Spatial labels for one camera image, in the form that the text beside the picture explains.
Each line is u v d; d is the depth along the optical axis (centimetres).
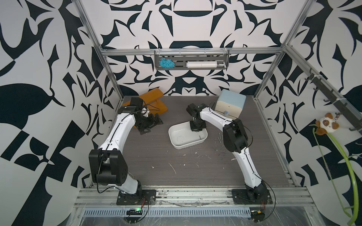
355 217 49
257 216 71
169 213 78
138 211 73
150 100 98
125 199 67
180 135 97
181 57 94
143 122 70
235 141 61
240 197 71
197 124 87
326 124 60
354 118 53
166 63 91
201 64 89
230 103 96
